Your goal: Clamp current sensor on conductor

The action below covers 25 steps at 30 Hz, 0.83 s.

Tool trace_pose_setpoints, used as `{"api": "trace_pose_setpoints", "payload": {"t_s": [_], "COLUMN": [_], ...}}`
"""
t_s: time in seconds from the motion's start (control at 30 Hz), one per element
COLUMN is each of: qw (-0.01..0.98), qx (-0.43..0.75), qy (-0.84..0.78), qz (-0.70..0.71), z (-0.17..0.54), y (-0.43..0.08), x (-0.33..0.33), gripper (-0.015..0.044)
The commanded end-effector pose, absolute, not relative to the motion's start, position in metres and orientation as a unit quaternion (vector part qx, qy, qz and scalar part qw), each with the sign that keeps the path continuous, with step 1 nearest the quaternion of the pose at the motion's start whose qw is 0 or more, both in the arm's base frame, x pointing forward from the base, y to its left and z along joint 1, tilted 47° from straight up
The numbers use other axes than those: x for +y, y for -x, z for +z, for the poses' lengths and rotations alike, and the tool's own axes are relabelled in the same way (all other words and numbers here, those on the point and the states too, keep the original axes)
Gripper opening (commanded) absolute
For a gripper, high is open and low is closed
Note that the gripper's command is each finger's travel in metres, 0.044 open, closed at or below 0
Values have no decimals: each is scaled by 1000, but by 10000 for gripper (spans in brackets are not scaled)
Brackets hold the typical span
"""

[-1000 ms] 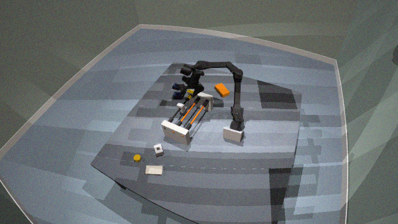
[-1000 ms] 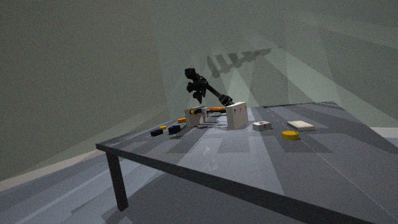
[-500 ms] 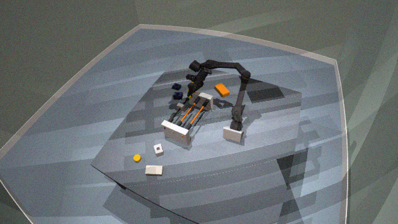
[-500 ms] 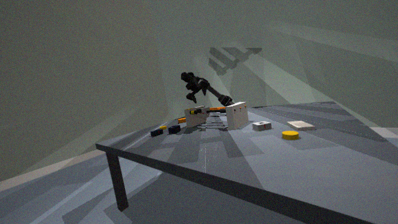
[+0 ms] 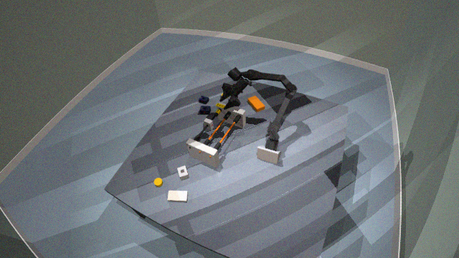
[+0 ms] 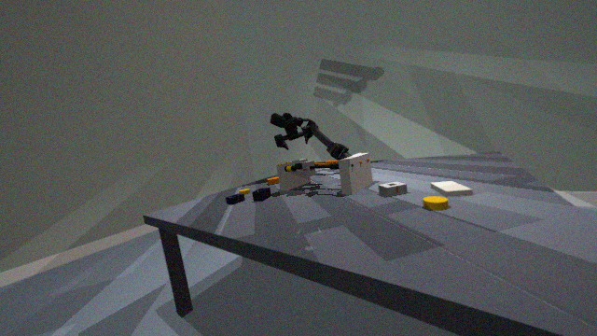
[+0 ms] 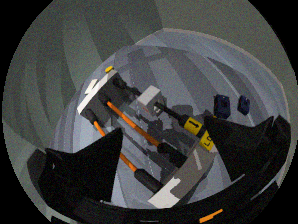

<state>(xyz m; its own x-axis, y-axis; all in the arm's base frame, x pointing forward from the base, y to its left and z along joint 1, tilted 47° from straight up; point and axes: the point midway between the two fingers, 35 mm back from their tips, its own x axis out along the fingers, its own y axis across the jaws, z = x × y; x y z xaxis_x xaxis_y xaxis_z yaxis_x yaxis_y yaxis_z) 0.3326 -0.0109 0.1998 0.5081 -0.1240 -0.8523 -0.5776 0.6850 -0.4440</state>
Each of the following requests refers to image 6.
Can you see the white flat rectangular block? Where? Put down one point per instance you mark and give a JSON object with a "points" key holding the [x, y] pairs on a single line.
{"points": [[450, 188]]}

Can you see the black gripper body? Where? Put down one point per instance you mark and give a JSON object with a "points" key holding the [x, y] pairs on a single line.
{"points": [[292, 134]]}

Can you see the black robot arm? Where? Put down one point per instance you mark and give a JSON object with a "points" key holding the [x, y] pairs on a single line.
{"points": [[288, 122]]}

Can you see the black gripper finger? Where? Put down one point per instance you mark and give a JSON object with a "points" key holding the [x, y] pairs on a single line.
{"points": [[306, 135], [282, 143]]}

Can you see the orange rectangular block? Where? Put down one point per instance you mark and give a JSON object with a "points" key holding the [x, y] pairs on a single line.
{"points": [[273, 180]]}

